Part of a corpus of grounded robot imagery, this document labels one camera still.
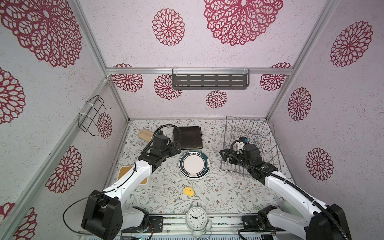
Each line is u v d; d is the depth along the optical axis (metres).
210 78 0.93
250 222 0.73
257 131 1.10
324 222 0.39
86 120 0.75
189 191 0.82
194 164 0.95
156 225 0.74
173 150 0.75
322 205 0.42
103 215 0.40
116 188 0.44
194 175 0.88
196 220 0.72
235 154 0.73
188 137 1.09
